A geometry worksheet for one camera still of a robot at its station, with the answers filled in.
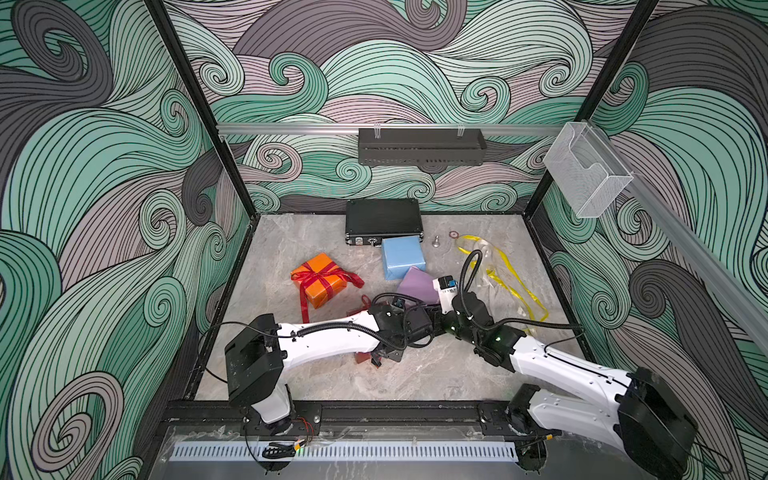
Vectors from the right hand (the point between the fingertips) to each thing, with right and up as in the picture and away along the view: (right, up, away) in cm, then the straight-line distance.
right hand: (418, 312), depth 81 cm
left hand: (-8, -8, -3) cm, 12 cm away
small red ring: (+19, +22, +33) cm, 44 cm away
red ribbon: (-33, +9, +12) cm, 36 cm away
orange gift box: (-30, +4, +9) cm, 32 cm away
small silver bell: (+11, +18, +29) cm, 36 cm away
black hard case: (-15, +27, +33) cm, 45 cm away
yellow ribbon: (+33, +6, +20) cm, 39 cm away
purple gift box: (+2, +6, +14) cm, 15 cm away
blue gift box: (-3, +15, +22) cm, 26 cm away
